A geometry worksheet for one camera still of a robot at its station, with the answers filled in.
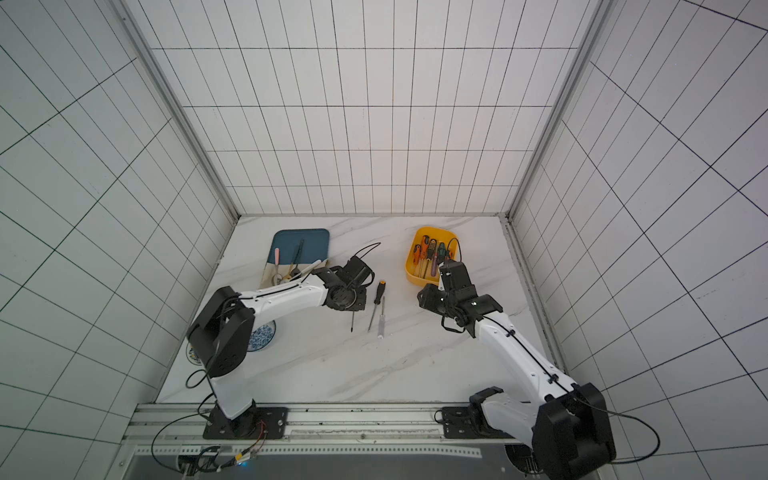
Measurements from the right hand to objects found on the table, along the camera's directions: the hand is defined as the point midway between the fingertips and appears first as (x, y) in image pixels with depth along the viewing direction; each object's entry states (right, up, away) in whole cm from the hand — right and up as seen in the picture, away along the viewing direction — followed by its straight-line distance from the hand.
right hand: (412, 296), depth 83 cm
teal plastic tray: (-34, +14, +27) cm, 46 cm away
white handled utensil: (-33, +7, +20) cm, 39 cm away
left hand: (-18, -5, +7) cm, 20 cm away
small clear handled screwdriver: (-9, -10, +7) cm, 15 cm away
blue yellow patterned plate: (-61, -16, -3) cm, 63 cm away
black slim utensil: (-39, +5, +18) cm, 43 cm away
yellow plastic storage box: (+12, +18, +26) cm, 33 cm away
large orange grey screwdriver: (+6, +11, +23) cm, 26 cm away
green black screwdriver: (+13, +11, +22) cm, 28 cm away
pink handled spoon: (-45, +3, +17) cm, 48 cm away
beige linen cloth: (-43, +5, +18) cm, 47 cm away
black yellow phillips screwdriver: (-18, -10, +2) cm, 21 cm away
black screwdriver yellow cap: (-9, -2, +13) cm, 16 cm away
